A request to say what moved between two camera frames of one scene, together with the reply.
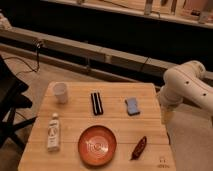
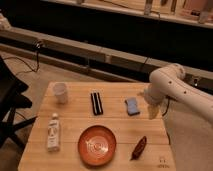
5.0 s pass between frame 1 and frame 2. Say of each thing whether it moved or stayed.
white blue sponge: stayed
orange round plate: stayed
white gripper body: moved
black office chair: stayed
